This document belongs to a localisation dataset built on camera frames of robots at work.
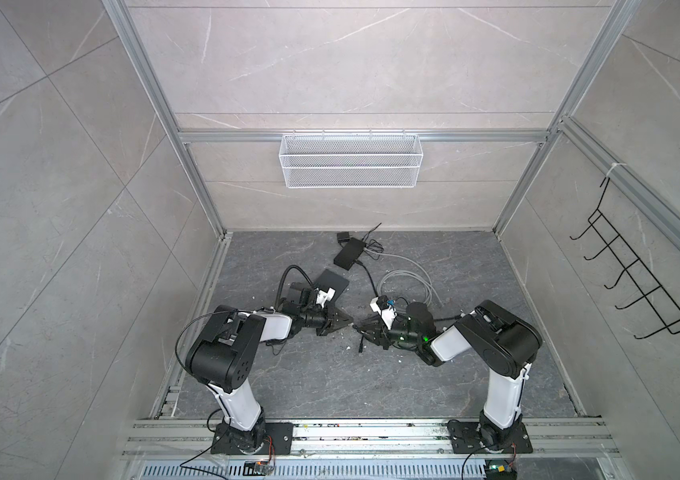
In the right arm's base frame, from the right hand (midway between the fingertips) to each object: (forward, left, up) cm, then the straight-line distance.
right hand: (361, 324), depth 89 cm
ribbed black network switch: (+31, +3, -3) cm, 31 cm away
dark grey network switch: (+20, +11, -4) cm, 23 cm away
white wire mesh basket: (+48, +2, +26) cm, 55 cm away
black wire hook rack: (-14, -62, +27) cm, 70 cm away
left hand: (+1, +2, +3) cm, 4 cm away
